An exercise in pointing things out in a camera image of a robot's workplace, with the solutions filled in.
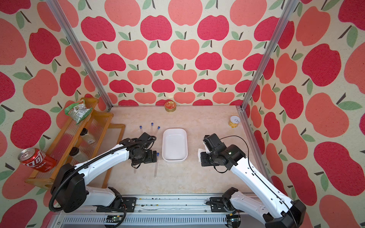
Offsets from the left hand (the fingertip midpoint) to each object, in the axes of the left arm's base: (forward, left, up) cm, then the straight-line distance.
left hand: (151, 163), depth 82 cm
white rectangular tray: (+15, -13, -5) cm, 21 cm away
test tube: (+31, +13, -6) cm, 35 cm away
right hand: (-3, -30, +9) cm, 31 cm away
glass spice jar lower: (-3, +33, +15) cm, 36 cm away
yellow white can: (+32, -57, 0) cm, 66 cm away
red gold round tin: (+51, -8, -3) cm, 52 cm away
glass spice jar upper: (+9, +34, +17) cm, 39 cm away
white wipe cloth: (+3, -28, +10) cm, 30 cm away
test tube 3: (+31, 0, -7) cm, 31 cm away
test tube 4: (+2, -2, -6) cm, 7 cm away
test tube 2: (+33, +5, -6) cm, 34 cm away
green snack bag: (+17, +37, +26) cm, 48 cm away
